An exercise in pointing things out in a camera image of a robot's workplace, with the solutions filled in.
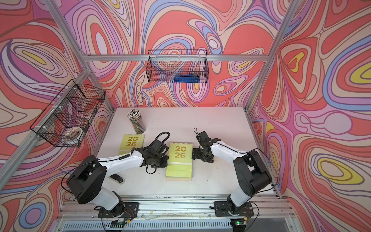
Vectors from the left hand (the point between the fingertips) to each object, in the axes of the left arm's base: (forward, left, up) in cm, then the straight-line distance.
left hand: (170, 165), depth 87 cm
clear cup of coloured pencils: (+25, +23, +17) cm, 38 cm away
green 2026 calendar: (+17, +29, 0) cm, 34 cm away
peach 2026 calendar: (-7, -5, -2) cm, 9 cm away
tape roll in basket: (+6, +46, +26) cm, 53 cm away
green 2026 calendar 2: (+1, -6, +4) cm, 7 cm away
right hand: (+2, -18, -1) cm, 18 cm away
